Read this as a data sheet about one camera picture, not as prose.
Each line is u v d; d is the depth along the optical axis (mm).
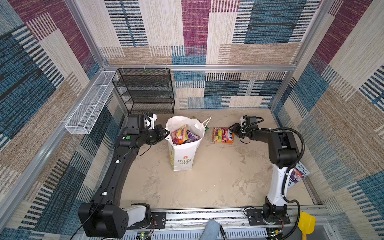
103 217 376
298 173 853
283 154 567
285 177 586
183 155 758
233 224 729
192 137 842
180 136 808
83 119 713
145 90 1114
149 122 627
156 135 660
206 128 1072
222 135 1019
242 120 997
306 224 715
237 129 954
